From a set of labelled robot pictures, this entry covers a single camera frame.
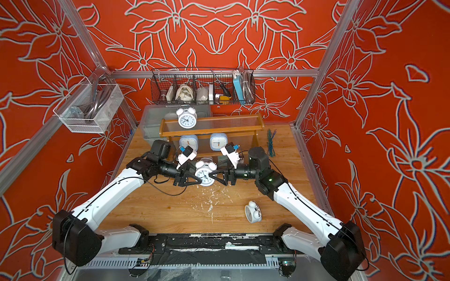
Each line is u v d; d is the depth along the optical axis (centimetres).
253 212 74
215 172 64
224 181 60
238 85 84
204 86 96
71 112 70
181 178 62
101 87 80
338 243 38
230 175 59
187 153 62
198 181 65
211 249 73
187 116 75
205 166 65
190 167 68
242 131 79
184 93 90
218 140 84
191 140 83
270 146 108
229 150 60
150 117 98
